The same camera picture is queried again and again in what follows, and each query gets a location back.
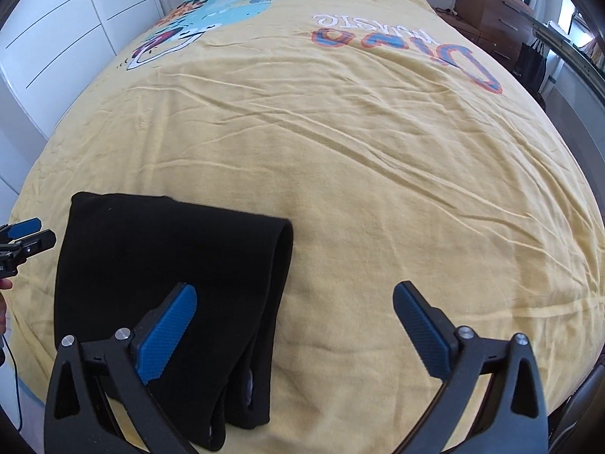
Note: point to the white wardrobe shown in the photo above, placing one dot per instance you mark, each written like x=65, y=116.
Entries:
x=51, y=50

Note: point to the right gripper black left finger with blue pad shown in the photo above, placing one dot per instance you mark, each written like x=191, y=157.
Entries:
x=78, y=417

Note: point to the black pants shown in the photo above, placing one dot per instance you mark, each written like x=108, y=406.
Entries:
x=122, y=255

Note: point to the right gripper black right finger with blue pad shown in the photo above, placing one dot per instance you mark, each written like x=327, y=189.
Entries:
x=512, y=417

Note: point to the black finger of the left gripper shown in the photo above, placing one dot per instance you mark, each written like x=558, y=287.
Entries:
x=34, y=244

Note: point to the brown wooden dresser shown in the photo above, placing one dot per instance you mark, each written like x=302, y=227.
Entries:
x=499, y=27

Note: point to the person's left hand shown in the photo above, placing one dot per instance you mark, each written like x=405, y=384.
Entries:
x=5, y=284

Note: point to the yellow printed bedspread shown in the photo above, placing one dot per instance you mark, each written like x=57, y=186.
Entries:
x=397, y=149

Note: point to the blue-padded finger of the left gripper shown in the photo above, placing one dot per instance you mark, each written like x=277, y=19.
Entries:
x=13, y=232

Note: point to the black bag on floor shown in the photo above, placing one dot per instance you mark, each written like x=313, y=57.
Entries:
x=530, y=68

